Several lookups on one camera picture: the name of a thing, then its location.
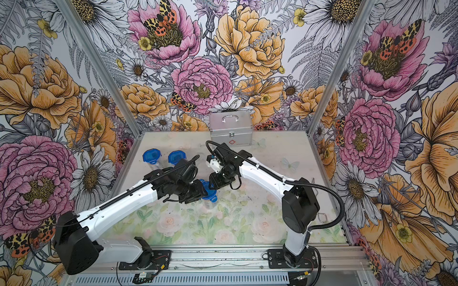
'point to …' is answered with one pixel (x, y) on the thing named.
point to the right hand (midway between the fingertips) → (214, 190)
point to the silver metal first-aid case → (234, 128)
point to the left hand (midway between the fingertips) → (202, 201)
